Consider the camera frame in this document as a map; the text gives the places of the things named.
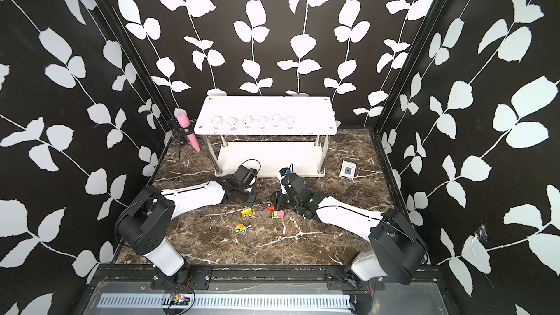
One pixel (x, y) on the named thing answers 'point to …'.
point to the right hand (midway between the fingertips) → (271, 194)
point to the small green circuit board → (179, 300)
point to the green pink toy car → (276, 214)
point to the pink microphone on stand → (181, 127)
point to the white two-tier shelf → (272, 134)
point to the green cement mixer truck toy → (240, 228)
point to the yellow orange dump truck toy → (246, 213)
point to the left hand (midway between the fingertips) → (253, 194)
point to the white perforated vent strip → (227, 301)
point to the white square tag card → (348, 170)
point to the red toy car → (271, 208)
